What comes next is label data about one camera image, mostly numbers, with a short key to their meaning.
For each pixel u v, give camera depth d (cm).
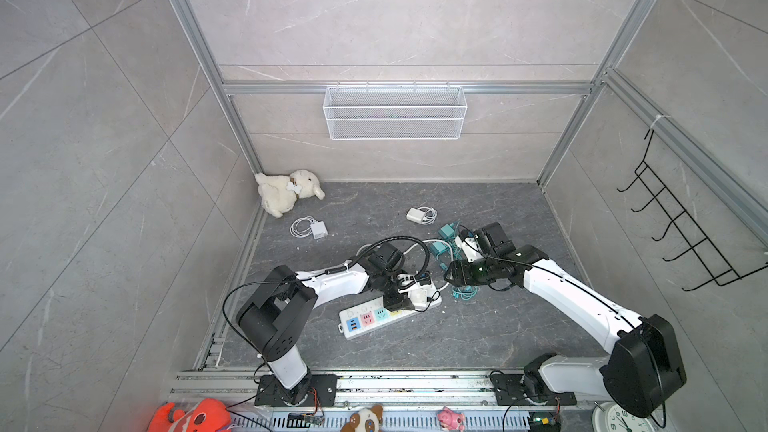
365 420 67
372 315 84
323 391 73
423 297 84
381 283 69
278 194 105
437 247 98
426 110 101
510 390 73
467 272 72
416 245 101
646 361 41
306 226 106
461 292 90
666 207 71
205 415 64
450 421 67
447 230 102
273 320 45
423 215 107
